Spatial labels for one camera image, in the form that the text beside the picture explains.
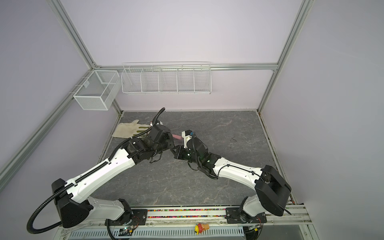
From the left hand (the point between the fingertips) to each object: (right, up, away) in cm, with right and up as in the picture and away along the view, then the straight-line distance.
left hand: (172, 141), depth 75 cm
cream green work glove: (-40, +5, +36) cm, 55 cm away
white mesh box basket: (-53, +32, +23) cm, 66 cm away
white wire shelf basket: (-8, +40, +24) cm, 48 cm away
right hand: (-2, -4, 0) cm, 5 cm away
